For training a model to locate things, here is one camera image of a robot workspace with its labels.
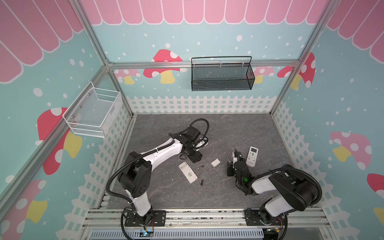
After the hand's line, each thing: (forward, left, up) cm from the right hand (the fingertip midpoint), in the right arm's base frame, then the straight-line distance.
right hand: (227, 162), depth 94 cm
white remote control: (-9, +23, +1) cm, 25 cm away
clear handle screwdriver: (0, -1, +1) cm, 2 cm away
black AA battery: (-3, +17, 0) cm, 17 cm away
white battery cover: (0, +8, -1) cm, 8 cm away
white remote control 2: (+3, -16, +1) cm, 16 cm away
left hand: (0, +21, +7) cm, 22 cm away
